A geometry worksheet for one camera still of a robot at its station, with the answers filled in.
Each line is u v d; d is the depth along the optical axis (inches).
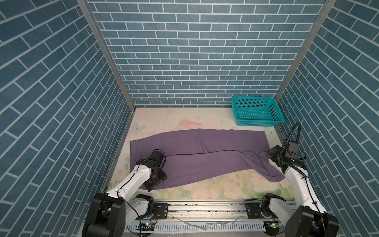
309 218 15.5
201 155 36.1
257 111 47.1
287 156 24.8
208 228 27.5
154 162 25.2
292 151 24.7
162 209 29.2
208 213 29.1
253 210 29.1
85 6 27.4
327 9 28.4
